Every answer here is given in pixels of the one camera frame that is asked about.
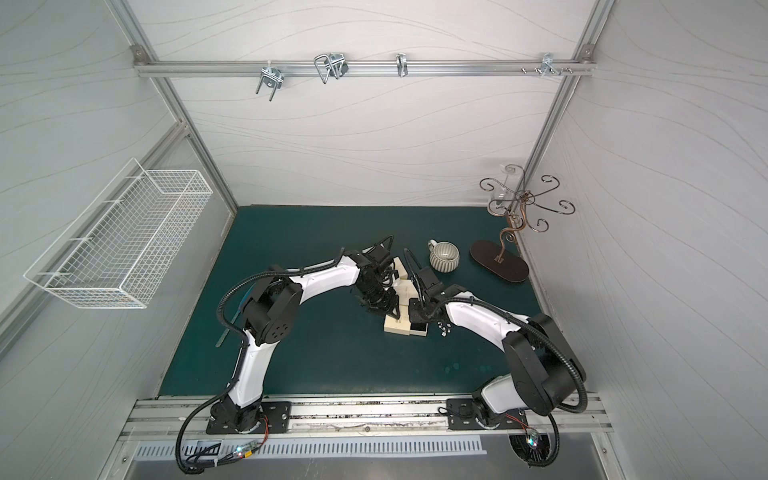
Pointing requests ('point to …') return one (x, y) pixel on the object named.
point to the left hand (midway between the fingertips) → (393, 316)
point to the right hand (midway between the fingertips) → (417, 310)
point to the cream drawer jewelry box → (402, 272)
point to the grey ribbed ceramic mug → (444, 256)
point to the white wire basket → (116, 251)
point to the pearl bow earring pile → (445, 329)
